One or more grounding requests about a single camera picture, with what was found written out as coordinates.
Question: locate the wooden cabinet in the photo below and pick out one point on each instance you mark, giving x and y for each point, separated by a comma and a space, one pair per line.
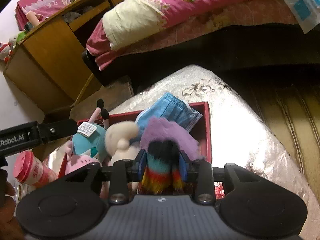
47, 65

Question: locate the red cardboard box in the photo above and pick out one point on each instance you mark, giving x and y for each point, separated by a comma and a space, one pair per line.
200, 132

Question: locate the rainbow striped fuzzy sock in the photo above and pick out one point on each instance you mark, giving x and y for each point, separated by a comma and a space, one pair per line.
162, 175

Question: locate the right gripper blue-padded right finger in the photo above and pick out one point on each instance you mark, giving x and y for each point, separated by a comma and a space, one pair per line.
200, 174

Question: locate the cream plush toy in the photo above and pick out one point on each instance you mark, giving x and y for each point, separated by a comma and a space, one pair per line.
117, 141

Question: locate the purple fuzzy cloth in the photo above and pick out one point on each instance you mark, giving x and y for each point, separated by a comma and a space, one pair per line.
161, 129

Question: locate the person's hand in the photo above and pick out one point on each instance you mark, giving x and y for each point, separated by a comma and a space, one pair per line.
10, 228

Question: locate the blue surgical mask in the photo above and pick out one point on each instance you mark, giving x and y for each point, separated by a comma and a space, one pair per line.
172, 109

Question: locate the red lidded plastic cup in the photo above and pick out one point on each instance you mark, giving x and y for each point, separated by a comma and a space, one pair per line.
31, 171

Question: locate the pink pig plush toy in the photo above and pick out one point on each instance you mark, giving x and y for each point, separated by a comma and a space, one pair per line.
88, 144

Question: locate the pink floral quilt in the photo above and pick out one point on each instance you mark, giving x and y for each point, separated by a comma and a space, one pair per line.
133, 26

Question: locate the red white santa plush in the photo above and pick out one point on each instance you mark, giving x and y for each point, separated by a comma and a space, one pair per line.
5, 52

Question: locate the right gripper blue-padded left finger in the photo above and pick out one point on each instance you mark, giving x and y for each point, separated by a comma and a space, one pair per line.
123, 172

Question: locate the dark bed frame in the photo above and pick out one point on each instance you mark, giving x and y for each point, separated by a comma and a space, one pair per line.
267, 55

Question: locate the white kitty plush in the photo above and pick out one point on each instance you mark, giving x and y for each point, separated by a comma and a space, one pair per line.
12, 42

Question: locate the pink cloth covered box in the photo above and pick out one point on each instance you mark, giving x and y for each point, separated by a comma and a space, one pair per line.
42, 8

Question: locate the green plush toy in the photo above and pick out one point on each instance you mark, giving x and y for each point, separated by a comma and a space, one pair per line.
21, 36

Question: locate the pink cylinder bottle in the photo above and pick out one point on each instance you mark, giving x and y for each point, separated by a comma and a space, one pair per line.
32, 18

